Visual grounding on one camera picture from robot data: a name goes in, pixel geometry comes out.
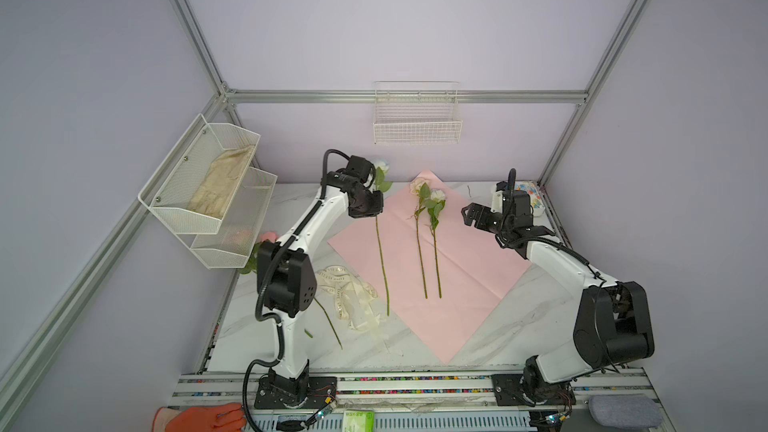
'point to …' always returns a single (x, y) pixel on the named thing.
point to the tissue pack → (536, 201)
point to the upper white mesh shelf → (192, 187)
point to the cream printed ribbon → (354, 298)
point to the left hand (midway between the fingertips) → (384, 211)
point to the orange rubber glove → (227, 417)
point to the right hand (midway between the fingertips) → (472, 212)
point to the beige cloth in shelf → (218, 184)
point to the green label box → (358, 421)
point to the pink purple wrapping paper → (432, 263)
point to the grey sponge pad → (625, 411)
